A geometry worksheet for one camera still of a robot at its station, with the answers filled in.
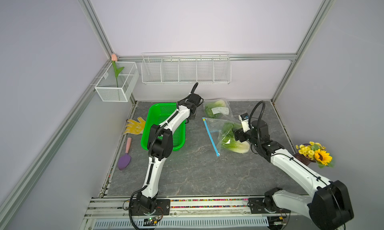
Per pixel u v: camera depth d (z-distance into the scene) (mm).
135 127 1044
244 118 714
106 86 858
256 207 738
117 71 909
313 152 654
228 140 865
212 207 753
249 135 702
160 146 589
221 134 931
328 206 399
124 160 909
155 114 1034
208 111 1080
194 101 803
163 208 736
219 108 1021
